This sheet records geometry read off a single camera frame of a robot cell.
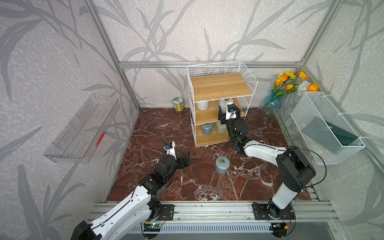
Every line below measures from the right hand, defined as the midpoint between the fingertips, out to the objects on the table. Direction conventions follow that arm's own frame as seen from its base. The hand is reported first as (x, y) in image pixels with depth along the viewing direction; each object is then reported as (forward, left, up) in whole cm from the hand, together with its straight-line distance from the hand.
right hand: (227, 104), depth 82 cm
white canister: (+3, +13, -3) cm, 14 cm away
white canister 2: (-3, +3, +3) cm, 5 cm away
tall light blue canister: (-25, +3, -21) cm, 33 cm away
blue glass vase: (+20, -38, -19) cm, 47 cm away
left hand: (-21, +24, -16) cm, 35 cm away
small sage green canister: (-2, +2, -19) cm, 19 cm away
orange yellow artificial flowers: (+26, -46, -5) cm, 53 cm away
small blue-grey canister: (0, +11, -22) cm, 24 cm away
